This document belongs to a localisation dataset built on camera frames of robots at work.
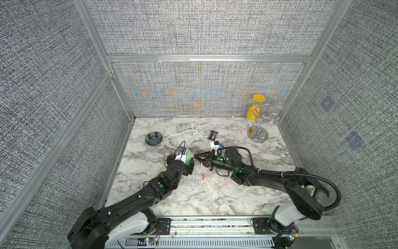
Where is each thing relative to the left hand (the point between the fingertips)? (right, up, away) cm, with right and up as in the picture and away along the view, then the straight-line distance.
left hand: (188, 156), depth 80 cm
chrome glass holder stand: (+47, +11, +28) cm, 56 cm away
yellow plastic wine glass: (+38, +25, +12) cm, 47 cm away
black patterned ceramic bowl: (-25, +8, +25) cm, 37 cm away
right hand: (+2, +2, -7) cm, 8 cm away
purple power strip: (+18, +5, -2) cm, 19 cm away
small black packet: (+15, +10, +27) cm, 32 cm away
